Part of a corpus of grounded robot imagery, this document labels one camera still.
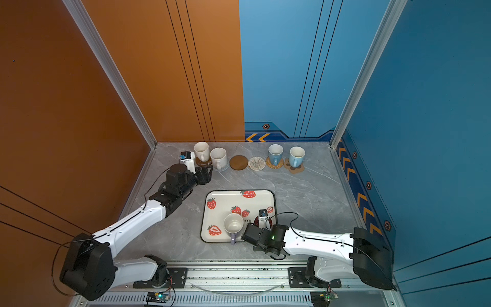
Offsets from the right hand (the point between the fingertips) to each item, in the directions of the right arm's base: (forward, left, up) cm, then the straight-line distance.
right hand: (257, 242), depth 79 cm
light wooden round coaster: (+45, +10, -1) cm, 46 cm away
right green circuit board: (-19, -24, -6) cm, 31 cm away
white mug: (+45, +29, +8) cm, 55 cm away
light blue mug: (+44, -22, +5) cm, 50 cm away
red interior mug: (+4, 0, +11) cm, 12 cm away
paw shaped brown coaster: (+40, -21, -3) cm, 45 cm away
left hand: (+27, +21, +18) cm, 39 cm away
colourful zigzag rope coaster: (+44, 0, -2) cm, 44 cm away
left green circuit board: (-18, +38, -4) cm, 42 cm away
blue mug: (+48, -11, +5) cm, 49 cm away
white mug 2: (+46, +21, +3) cm, 50 cm away
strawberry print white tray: (+19, +20, -2) cm, 27 cm away
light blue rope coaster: (+42, +17, -2) cm, 45 cm away
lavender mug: (+9, +11, -2) cm, 14 cm away
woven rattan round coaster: (+43, -9, -3) cm, 44 cm away
